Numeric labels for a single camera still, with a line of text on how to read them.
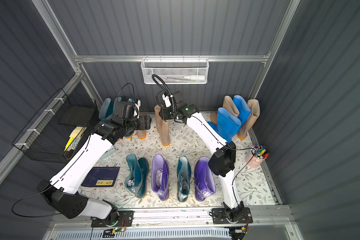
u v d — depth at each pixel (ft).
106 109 2.98
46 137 2.28
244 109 2.84
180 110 2.10
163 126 2.75
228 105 2.92
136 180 2.11
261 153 2.72
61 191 1.29
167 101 2.46
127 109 1.78
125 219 2.38
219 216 2.40
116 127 1.64
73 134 2.44
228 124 2.69
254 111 2.78
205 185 1.93
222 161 1.72
